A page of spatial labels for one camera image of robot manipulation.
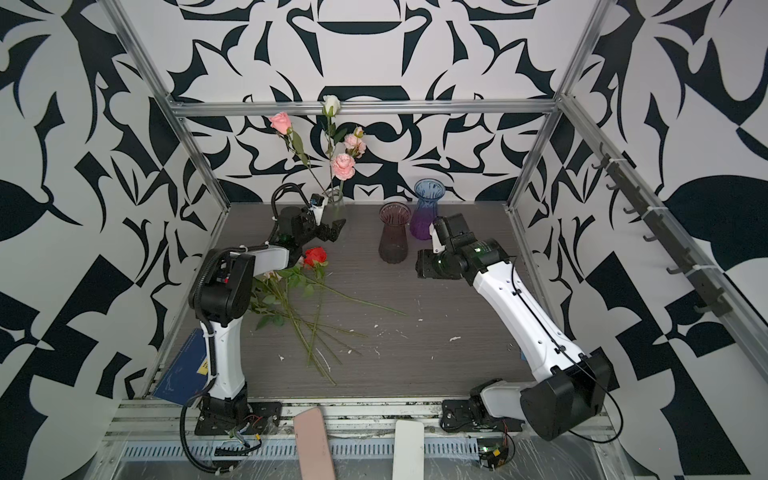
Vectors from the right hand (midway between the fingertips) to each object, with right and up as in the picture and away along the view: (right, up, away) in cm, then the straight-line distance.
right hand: (428, 262), depth 77 cm
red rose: (-34, -1, +21) cm, 40 cm away
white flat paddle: (-6, -40, -11) cm, 42 cm away
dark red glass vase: (-8, +4, +25) cm, 27 cm away
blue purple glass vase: (+3, +22, +24) cm, 33 cm away
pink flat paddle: (-27, -41, -9) cm, 50 cm away
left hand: (-28, +17, +22) cm, 40 cm away
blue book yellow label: (-64, -29, +4) cm, 70 cm away
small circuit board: (+14, -44, -6) cm, 47 cm away
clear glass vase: (-27, +18, +21) cm, 39 cm away
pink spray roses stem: (-22, +27, +8) cm, 36 cm away
